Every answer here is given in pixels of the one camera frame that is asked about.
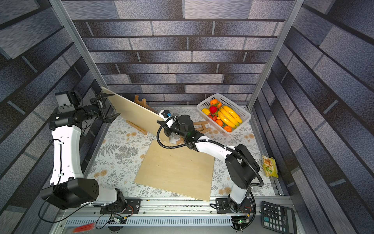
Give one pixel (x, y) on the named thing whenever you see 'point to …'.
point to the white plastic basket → (242, 112)
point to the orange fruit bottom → (227, 128)
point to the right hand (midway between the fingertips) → (158, 118)
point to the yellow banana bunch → (229, 117)
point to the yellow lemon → (206, 111)
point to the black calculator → (278, 218)
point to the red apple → (213, 109)
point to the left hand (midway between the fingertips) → (116, 99)
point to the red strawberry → (213, 116)
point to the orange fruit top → (215, 102)
